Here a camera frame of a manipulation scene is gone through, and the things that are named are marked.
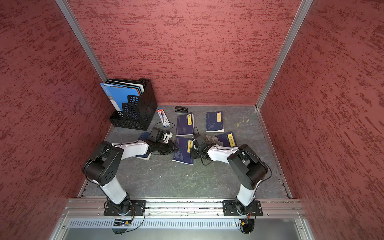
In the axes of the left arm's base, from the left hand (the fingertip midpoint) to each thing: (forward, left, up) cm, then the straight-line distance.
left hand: (178, 151), depth 91 cm
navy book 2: (+22, -3, -2) cm, 22 cm away
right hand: (-1, -9, -4) cm, 10 cm away
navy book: (+12, +25, -1) cm, 28 cm away
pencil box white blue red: (+29, +14, -2) cm, 32 cm away
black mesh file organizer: (+19, +24, +17) cm, 35 cm away
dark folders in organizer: (+32, +31, +28) cm, 53 cm away
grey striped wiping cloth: (+7, -22, +2) cm, 24 cm away
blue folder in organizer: (+27, +37, +24) cm, 51 cm away
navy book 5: (-1, -3, 0) cm, 3 cm away
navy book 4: (+11, -33, -2) cm, 35 cm away
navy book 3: (+25, -25, -2) cm, 35 cm away
